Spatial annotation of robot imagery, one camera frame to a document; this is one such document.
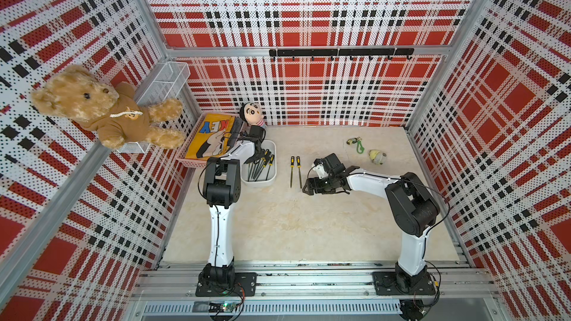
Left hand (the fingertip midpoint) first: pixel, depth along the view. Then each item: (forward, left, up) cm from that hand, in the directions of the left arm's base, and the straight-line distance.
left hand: (255, 156), depth 108 cm
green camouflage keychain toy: (+6, -53, -2) cm, 54 cm away
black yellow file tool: (-6, -19, -1) cm, 19 cm away
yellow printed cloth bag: (+6, +21, +6) cm, 23 cm away
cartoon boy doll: (+17, +1, +13) cm, 22 cm away
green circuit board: (-60, +3, 0) cm, 61 cm away
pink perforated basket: (-3, +33, +6) cm, 33 cm away
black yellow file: (-4, -8, -2) cm, 9 cm away
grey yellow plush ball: (-3, -59, +3) cm, 59 cm away
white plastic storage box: (-8, -4, -2) cm, 9 cm away
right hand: (-19, -28, +2) cm, 34 cm away
